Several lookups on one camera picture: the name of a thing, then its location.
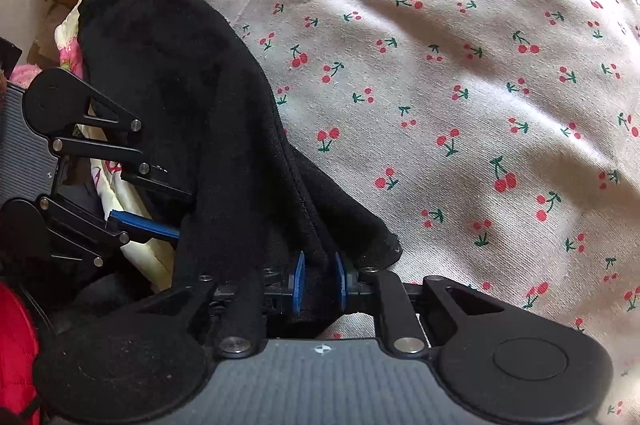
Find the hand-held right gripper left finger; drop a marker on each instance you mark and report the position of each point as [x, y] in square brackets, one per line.
[298, 285]

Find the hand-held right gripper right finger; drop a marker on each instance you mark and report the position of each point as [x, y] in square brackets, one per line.
[341, 282]

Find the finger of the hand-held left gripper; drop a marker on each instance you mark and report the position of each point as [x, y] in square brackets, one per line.
[145, 226]
[160, 185]

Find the black pants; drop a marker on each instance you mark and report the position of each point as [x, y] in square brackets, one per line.
[200, 105]

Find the cream pink floral quilt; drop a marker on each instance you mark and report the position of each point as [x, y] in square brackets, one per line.
[150, 265]

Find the pink fuzzy cloth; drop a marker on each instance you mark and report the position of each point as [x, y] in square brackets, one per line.
[27, 76]

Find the person's red jacket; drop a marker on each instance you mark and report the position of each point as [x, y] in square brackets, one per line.
[17, 355]

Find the cherry print bed sheet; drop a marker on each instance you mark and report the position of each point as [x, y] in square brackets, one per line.
[450, 105]

